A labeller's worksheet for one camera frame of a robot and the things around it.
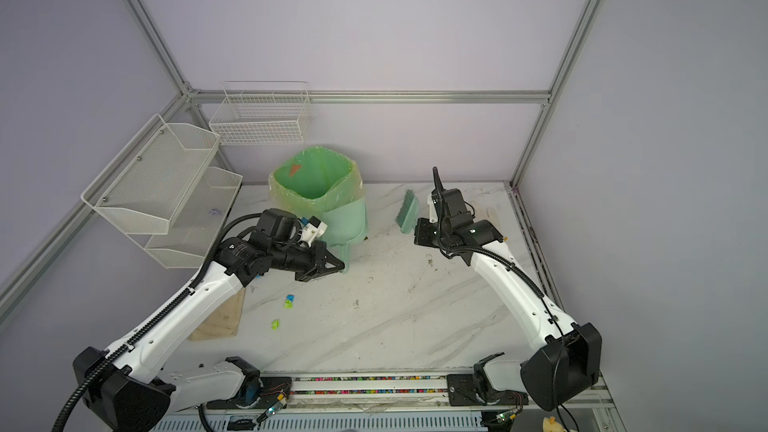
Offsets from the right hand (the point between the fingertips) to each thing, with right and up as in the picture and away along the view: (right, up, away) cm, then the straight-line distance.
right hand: (414, 230), depth 78 cm
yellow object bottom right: (+30, -43, -12) cm, 54 cm away
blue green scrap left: (-37, -22, +10) cm, 45 cm away
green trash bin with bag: (-31, +15, +28) cm, 45 cm away
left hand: (-18, -9, -9) cm, 22 cm away
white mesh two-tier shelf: (-67, +11, 0) cm, 68 cm away
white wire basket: (-48, +37, +17) cm, 63 cm away
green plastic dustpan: (-18, +1, -2) cm, 18 cm away
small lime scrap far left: (-40, -28, +6) cm, 49 cm away
